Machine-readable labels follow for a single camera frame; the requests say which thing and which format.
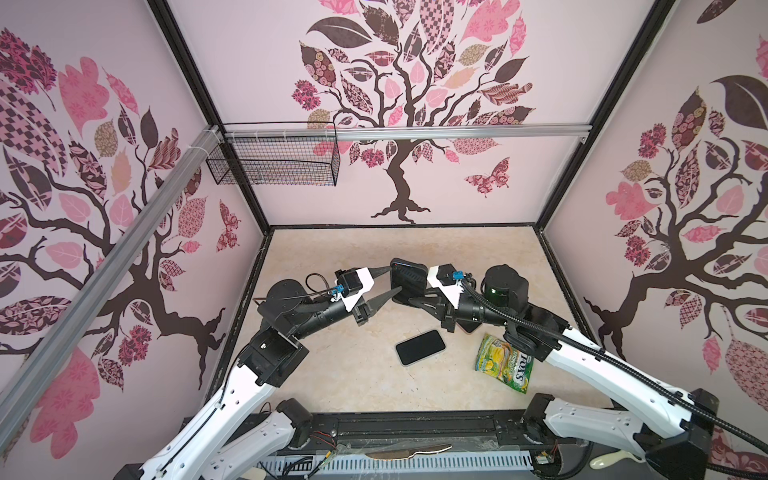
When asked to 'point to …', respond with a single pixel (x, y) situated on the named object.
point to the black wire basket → (279, 162)
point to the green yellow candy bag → (501, 360)
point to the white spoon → (605, 460)
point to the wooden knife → (405, 454)
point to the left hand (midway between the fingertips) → (394, 280)
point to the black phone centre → (419, 347)
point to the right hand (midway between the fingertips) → (415, 292)
